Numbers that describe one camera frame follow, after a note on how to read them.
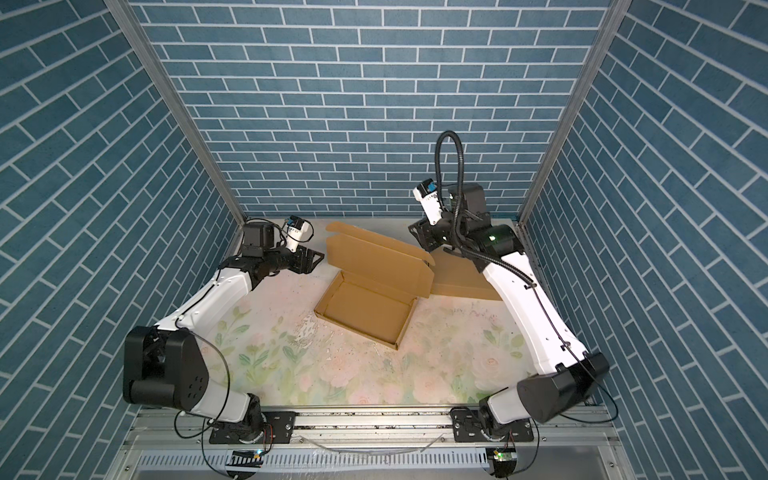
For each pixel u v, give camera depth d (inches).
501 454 29.0
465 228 20.5
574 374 15.3
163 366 17.5
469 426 29.0
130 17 27.8
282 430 29.1
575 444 29.7
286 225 29.6
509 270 17.5
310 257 31.0
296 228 29.9
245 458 28.4
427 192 23.6
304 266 30.8
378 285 38.0
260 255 26.3
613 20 28.3
